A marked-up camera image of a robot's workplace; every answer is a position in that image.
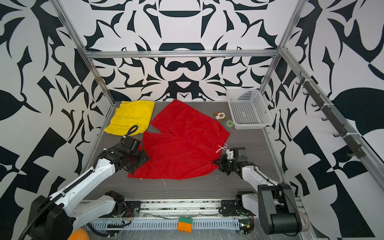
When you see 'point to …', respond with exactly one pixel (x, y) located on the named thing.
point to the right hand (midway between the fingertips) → (214, 161)
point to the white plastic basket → (248, 108)
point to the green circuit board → (246, 228)
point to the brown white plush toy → (220, 116)
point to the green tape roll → (229, 123)
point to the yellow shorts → (129, 113)
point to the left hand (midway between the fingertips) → (147, 157)
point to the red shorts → (189, 151)
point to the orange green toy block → (185, 224)
